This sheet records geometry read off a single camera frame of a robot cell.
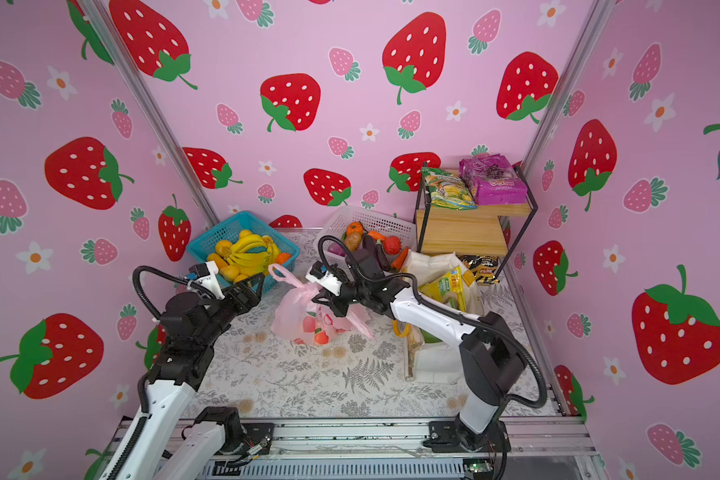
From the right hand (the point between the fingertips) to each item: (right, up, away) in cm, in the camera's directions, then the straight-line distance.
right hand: (314, 295), depth 78 cm
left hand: (-13, +5, -6) cm, 16 cm away
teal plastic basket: (-47, +13, +29) cm, 57 cm away
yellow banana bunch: (-28, +11, +30) cm, 43 cm away
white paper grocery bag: (+31, -16, -4) cm, 35 cm away
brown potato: (+9, +16, +31) cm, 36 cm away
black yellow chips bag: (+52, +7, +20) cm, 56 cm away
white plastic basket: (+1, +24, +34) cm, 42 cm away
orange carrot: (+26, +10, +30) cm, 41 cm away
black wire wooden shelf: (+59, +21, +32) cm, 70 cm away
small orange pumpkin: (+9, +22, +37) cm, 44 cm away
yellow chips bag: (+39, +3, +6) cm, 40 cm away
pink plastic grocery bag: (-4, -5, -3) cm, 7 cm away
